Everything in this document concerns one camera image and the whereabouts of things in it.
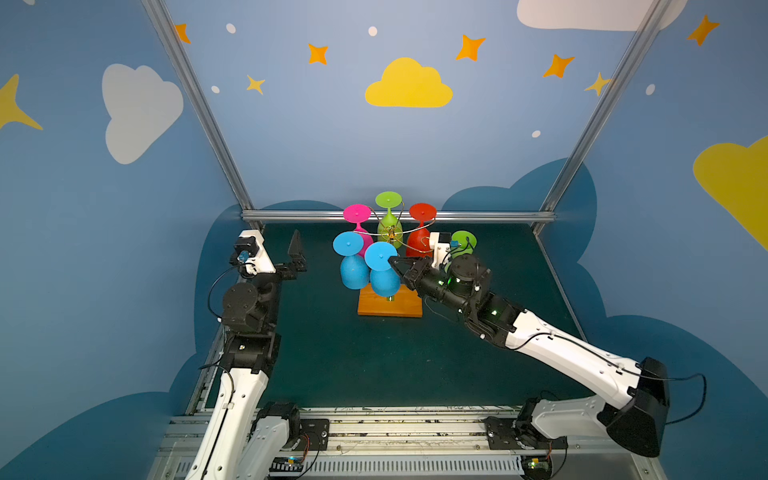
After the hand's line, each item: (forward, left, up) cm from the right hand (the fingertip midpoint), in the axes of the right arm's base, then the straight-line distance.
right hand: (392, 255), depth 64 cm
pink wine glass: (+17, +10, -4) cm, 20 cm away
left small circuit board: (-36, +24, -40) cm, 59 cm away
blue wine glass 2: (+1, +2, -11) cm, 11 cm away
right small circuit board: (-33, -38, -41) cm, 65 cm away
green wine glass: (+20, +2, -12) cm, 23 cm away
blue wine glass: (+5, +10, -12) cm, 17 cm away
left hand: (+2, +26, +4) cm, 27 cm away
